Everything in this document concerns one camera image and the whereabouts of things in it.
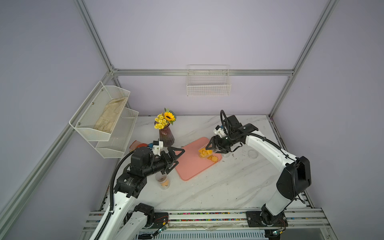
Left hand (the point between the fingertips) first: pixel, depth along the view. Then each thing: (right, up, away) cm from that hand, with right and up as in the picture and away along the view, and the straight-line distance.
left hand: (181, 158), depth 67 cm
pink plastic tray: (+3, -10, +30) cm, 32 cm away
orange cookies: (+18, -6, +28) cm, 34 cm away
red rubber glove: (-35, +3, +34) cm, 49 cm away
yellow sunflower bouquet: (-12, +19, +17) cm, 28 cm away
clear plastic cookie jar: (+27, -4, +31) cm, 41 cm away
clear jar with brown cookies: (-10, -14, +9) cm, 19 cm away
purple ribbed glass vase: (-13, +9, +28) cm, 32 cm away
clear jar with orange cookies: (+11, +4, +13) cm, 17 cm away
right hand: (+12, +2, +11) cm, 17 cm away
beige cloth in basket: (-40, +24, +14) cm, 49 cm away
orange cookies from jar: (+11, 0, +13) cm, 17 cm away
